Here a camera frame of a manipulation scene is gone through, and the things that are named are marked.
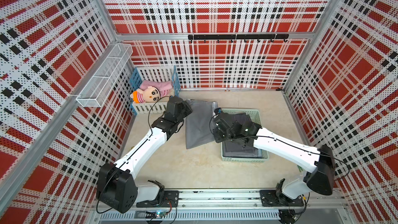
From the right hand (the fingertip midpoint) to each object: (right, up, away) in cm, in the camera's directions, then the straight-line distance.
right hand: (219, 130), depth 77 cm
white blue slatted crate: (-43, +36, +36) cm, 67 cm away
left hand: (-14, +13, +6) cm, 20 cm away
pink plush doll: (-43, +22, +23) cm, 53 cm away
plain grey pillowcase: (-11, 0, +5) cm, 12 cm away
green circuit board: (-29, -37, -7) cm, 48 cm away
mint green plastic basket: (+26, +5, +25) cm, 36 cm away
